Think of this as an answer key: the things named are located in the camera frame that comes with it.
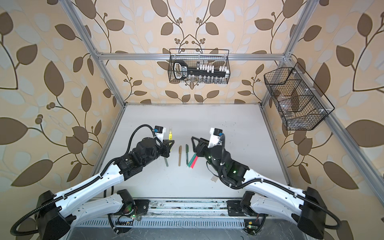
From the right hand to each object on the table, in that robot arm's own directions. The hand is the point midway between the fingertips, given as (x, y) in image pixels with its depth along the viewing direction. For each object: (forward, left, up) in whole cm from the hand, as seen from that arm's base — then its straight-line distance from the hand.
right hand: (193, 139), depth 71 cm
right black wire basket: (+12, -54, +9) cm, 56 cm away
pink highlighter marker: (0, +1, -25) cm, 25 cm away
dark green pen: (+8, +5, -25) cm, 27 cm away
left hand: (+2, +11, -3) cm, 12 cm away
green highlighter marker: (+1, +2, -25) cm, 25 cm away
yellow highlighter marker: (+4, +12, 0) cm, 12 cm away
